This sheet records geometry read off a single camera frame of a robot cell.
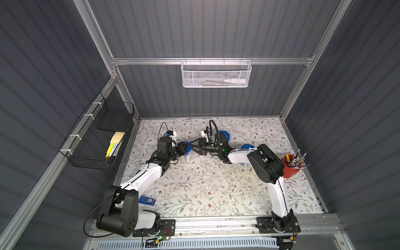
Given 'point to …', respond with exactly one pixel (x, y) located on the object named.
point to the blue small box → (145, 200)
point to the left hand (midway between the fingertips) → (190, 148)
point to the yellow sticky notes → (113, 143)
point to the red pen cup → (292, 163)
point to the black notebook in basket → (115, 120)
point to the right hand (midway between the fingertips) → (191, 145)
